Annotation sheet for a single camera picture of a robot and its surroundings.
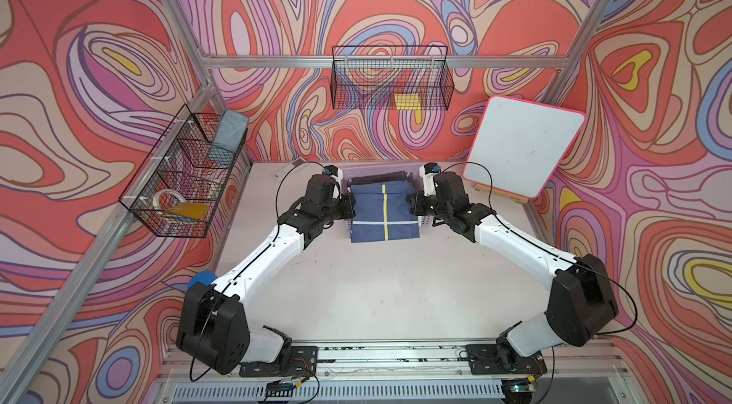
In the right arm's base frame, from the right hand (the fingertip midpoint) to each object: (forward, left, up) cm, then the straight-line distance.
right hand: (409, 202), depth 85 cm
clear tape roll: (-7, +63, +17) cm, 66 cm away
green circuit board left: (-44, +37, -19) cm, 60 cm away
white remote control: (+29, +48, -15) cm, 58 cm away
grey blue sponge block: (+15, +51, +18) cm, 57 cm away
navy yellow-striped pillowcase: (-3, +8, -1) cm, 9 cm away
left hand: (-1, +15, +4) cm, 16 cm away
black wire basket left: (+8, +64, +13) cm, 66 cm away
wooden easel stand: (+13, -37, -14) cm, 42 cm away
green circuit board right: (-46, -23, -19) cm, 55 cm away
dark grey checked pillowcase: (+23, +7, -14) cm, 27 cm away
